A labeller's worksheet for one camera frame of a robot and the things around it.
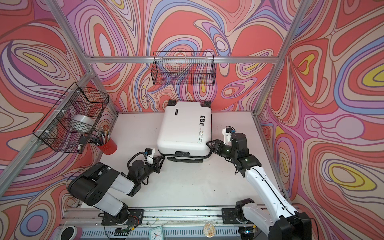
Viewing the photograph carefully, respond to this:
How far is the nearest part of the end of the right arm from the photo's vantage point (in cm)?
66

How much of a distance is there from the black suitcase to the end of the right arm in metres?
0.08

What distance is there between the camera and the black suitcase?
800mm
